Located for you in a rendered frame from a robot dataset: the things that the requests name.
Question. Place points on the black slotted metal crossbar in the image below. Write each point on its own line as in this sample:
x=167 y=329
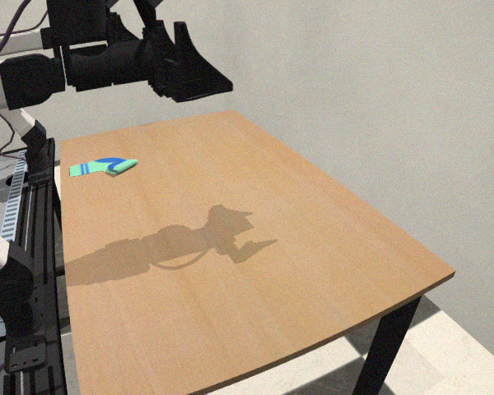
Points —
x=49 y=380

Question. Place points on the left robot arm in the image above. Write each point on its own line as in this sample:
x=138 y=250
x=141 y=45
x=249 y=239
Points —
x=32 y=132

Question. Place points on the mint green sock with blue toe and heel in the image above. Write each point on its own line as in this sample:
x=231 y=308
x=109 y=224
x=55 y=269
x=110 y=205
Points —
x=111 y=165

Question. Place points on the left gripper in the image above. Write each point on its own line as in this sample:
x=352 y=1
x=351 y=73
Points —
x=116 y=30

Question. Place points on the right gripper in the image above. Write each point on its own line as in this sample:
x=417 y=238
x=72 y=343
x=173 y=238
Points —
x=143 y=59

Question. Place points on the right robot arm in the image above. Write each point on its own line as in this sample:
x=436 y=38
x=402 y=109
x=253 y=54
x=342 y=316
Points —
x=29 y=80

